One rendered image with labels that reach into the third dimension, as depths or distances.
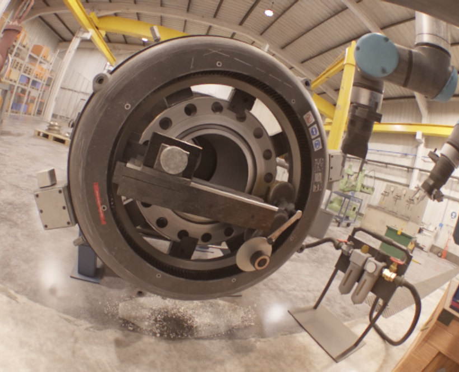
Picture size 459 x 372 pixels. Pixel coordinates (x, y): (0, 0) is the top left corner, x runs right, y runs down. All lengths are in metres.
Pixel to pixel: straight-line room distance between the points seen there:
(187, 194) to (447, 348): 0.94
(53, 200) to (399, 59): 0.78
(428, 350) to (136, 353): 0.97
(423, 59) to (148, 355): 1.05
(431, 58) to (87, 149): 0.70
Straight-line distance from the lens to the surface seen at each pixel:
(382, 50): 0.46
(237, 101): 0.61
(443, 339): 0.88
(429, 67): 0.49
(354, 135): 0.59
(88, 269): 1.00
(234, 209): 0.49
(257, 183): 0.67
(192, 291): 0.60
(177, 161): 0.34
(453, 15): 0.23
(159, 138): 0.37
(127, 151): 0.56
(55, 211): 0.55
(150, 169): 0.37
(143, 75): 0.45
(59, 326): 0.84
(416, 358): 0.91
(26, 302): 0.92
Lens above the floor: 0.66
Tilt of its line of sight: 7 degrees down
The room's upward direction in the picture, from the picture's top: 18 degrees clockwise
